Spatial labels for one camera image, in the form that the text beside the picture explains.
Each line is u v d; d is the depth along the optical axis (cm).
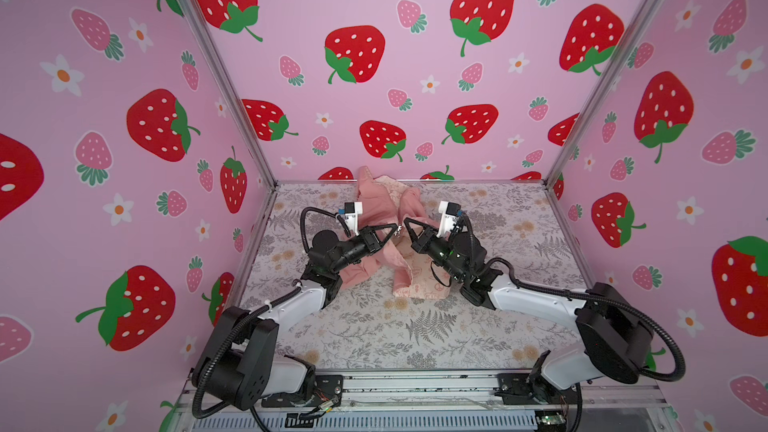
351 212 73
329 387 75
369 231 70
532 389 66
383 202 108
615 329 44
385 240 73
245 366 42
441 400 73
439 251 68
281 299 52
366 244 69
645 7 75
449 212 69
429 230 70
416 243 69
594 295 47
